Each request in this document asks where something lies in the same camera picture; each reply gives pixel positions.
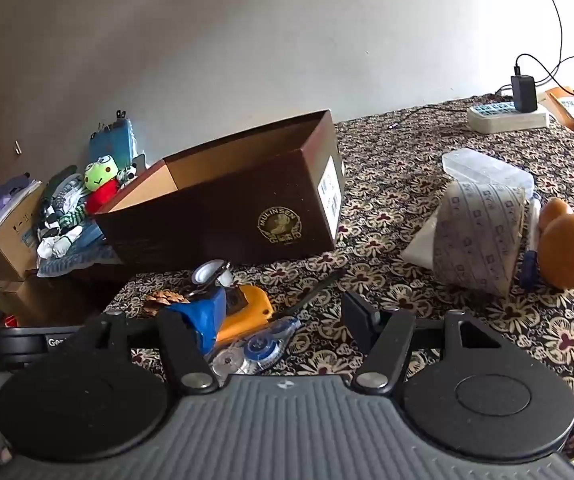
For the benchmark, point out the yellow tape measure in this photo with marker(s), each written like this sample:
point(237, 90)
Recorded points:
point(247, 310)

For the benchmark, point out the blue patterned cloth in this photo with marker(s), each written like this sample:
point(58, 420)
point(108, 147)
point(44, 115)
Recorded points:
point(78, 249)

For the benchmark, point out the white power strip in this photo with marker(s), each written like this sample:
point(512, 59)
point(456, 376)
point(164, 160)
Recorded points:
point(503, 117)

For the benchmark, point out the black power adapter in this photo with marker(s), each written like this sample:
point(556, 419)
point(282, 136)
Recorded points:
point(524, 92)

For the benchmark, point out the blue folder with clips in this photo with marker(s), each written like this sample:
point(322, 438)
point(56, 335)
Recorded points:
point(116, 140)

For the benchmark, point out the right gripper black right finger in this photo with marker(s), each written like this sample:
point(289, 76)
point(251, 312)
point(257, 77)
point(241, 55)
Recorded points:
point(384, 338)

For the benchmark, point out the green frog plush toy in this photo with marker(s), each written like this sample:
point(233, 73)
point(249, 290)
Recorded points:
point(100, 185)

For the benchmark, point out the striped sock bundle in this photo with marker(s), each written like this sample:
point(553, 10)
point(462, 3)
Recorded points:
point(61, 213)

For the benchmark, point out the brown cardboard shoe box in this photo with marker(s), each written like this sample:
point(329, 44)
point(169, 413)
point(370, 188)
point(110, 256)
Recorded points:
point(270, 193)

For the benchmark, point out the clear plastic container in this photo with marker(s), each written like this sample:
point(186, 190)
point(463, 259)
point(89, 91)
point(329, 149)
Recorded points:
point(472, 166)

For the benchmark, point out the black pen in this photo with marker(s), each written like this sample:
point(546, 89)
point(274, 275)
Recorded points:
point(330, 280)

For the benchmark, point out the orange book at right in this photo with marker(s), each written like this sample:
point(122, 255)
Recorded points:
point(560, 104)

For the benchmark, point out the right gripper blue-taped left finger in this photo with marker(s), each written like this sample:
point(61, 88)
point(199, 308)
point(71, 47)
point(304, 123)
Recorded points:
point(188, 332)

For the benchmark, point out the orange round fruit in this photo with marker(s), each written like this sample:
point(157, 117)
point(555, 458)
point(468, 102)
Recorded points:
point(556, 252)

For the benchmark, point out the cardboard box on left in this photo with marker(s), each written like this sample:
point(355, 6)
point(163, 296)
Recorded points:
point(18, 241)

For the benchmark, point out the patterned paper roll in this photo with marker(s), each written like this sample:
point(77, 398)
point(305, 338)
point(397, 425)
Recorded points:
point(473, 238)

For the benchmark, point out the correction tape dispenser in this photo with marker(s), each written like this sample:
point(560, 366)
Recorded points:
point(255, 353)

